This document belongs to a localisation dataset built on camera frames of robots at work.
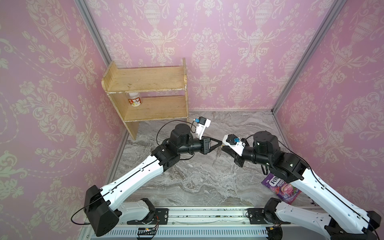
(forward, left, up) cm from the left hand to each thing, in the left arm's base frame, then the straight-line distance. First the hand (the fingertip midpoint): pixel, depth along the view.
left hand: (222, 145), depth 61 cm
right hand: (+2, -2, -3) cm, 4 cm away
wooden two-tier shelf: (+58, +49, -20) cm, 78 cm away
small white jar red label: (+36, +49, -7) cm, 61 cm away
